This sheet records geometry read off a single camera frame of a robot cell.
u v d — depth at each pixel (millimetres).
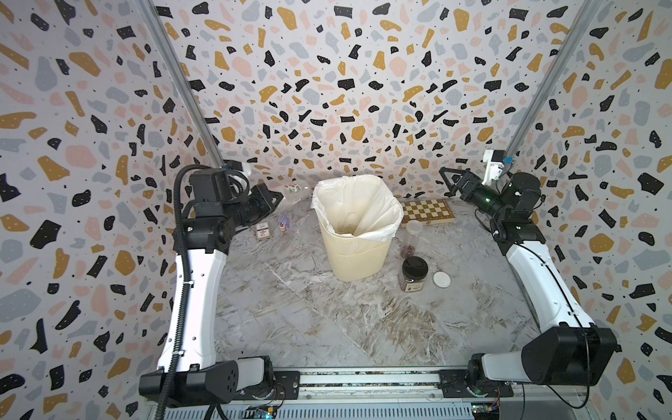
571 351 399
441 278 952
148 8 679
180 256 407
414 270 914
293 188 739
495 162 634
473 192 638
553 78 837
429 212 1148
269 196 654
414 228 914
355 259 785
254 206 573
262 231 1092
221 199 487
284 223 1094
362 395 731
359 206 948
